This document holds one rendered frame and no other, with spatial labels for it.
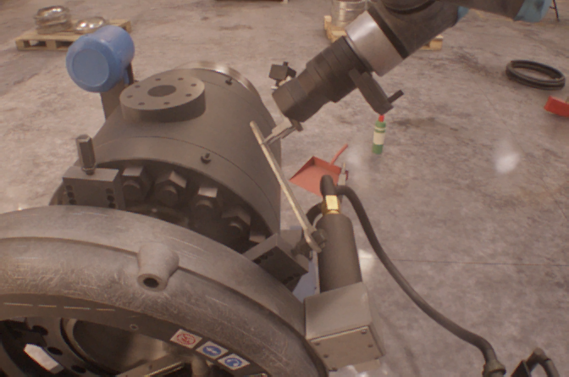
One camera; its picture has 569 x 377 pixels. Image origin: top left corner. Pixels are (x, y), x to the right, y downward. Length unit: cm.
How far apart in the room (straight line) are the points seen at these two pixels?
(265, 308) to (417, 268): 134
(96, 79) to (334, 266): 82
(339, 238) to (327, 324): 19
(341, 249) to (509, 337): 114
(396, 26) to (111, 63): 81
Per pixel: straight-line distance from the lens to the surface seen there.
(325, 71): 60
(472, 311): 180
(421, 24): 58
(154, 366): 82
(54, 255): 57
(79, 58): 122
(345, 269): 71
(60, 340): 96
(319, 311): 65
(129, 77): 135
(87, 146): 58
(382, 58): 59
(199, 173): 85
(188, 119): 100
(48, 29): 553
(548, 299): 199
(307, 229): 61
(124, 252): 55
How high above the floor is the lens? 133
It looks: 33 degrees down
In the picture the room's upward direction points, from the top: straight up
